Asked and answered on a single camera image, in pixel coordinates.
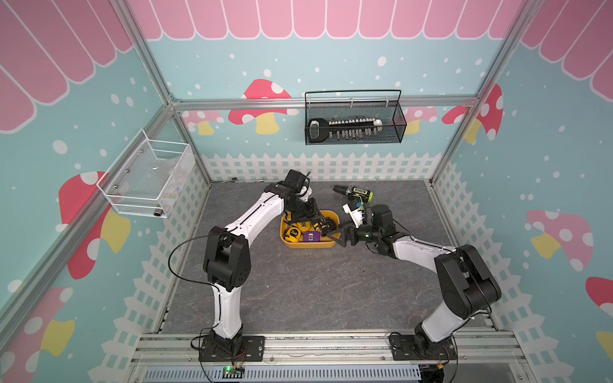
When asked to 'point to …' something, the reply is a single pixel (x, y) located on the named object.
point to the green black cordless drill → (354, 194)
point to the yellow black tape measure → (293, 234)
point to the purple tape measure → (311, 236)
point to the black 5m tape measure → (330, 225)
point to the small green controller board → (232, 373)
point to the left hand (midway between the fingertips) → (318, 219)
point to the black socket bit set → (320, 130)
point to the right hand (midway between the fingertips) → (335, 230)
